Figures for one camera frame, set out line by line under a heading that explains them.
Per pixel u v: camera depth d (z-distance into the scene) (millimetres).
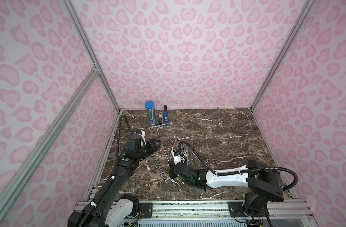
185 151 952
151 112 996
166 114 1121
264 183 440
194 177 607
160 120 1078
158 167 881
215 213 723
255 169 468
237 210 728
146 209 730
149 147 705
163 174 858
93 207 406
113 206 566
